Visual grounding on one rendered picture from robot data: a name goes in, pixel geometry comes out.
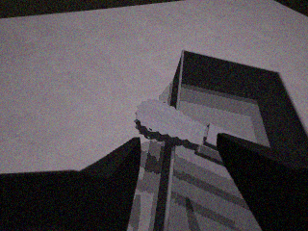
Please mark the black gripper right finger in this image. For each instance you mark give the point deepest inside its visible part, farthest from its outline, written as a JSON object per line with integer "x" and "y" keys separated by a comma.
{"x": 273, "y": 183}

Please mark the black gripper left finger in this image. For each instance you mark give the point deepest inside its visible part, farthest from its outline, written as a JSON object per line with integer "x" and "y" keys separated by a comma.
{"x": 96, "y": 198}

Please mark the dark grey roasting tin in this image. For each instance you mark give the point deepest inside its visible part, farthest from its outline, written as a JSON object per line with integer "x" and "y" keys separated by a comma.
{"x": 196, "y": 194}

